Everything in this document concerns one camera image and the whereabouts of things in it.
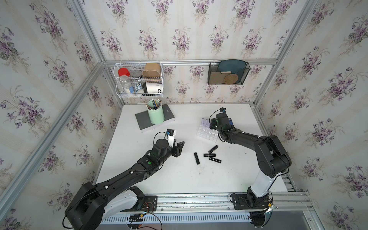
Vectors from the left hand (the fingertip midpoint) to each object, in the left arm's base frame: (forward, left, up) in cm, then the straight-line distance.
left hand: (183, 143), depth 79 cm
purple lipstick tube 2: (+21, -16, -8) cm, 27 cm away
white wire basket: (+40, +29, +14) cm, 51 cm away
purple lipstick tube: (+22, -15, -8) cm, 28 cm away
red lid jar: (+43, +39, +18) cm, 61 cm away
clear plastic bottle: (+32, +36, +16) cm, 51 cm away
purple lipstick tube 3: (+19, -17, -6) cm, 26 cm away
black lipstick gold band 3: (-4, -20, -14) cm, 25 cm away
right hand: (+21, -22, -4) cm, 30 cm away
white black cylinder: (+35, +21, +11) cm, 43 cm away
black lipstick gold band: (+4, -21, -14) cm, 25 cm away
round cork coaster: (+43, -34, +13) cm, 56 cm away
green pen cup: (+22, +18, +3) cm, 28 cm away
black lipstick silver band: (-3, -9, -14) cm, 17 cm away
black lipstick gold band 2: (-1, -17, -13) cm, 22 cm away
